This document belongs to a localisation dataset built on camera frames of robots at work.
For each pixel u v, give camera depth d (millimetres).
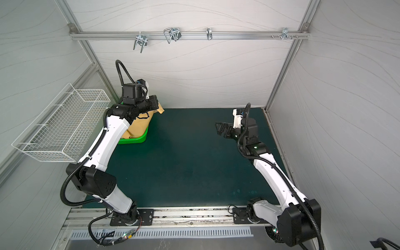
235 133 671
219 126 687
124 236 675
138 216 726
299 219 382
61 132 680
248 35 1639
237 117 687
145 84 700
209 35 780
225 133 675
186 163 940
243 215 733
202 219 735
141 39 784
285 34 764
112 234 717
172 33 764
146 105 650
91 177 418
